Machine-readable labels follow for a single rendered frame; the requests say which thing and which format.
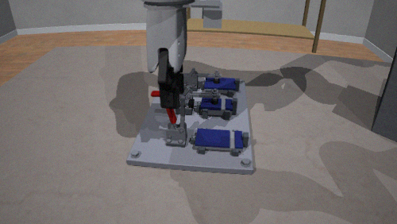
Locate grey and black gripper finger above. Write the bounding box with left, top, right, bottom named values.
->
left=168, top=65, right=184, bottom=94
left=157, top=48, right=179, bottom=109

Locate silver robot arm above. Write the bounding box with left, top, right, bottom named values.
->
left=141, top=0, right=222, bottom=29

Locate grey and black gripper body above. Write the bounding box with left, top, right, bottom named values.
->
left=144, top=2, right=187, bottom=74

